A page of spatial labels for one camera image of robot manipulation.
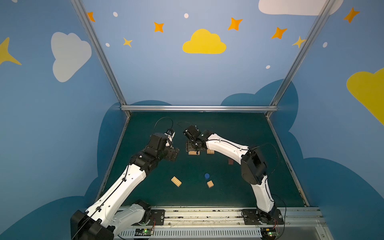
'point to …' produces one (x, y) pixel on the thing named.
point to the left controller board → (143, 232)
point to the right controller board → (268, 233)
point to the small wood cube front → (210, 184)
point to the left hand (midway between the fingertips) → (171, 145)
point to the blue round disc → (207, 176)
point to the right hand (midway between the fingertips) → (192, 145)
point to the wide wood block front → (177, 182)
